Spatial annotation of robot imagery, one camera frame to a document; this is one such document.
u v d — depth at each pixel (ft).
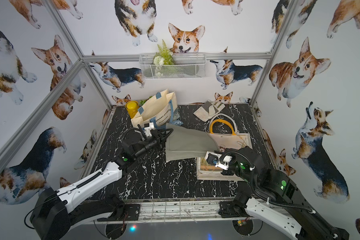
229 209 2.41
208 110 3.81
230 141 3.10
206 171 2.79
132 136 1.86
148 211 2.46
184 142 2.02
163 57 2.69
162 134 2.18
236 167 1.66
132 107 3.50
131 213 2.40
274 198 1.31
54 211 1.26
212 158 1.63
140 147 1.94
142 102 3.39
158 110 3.31
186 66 3.03
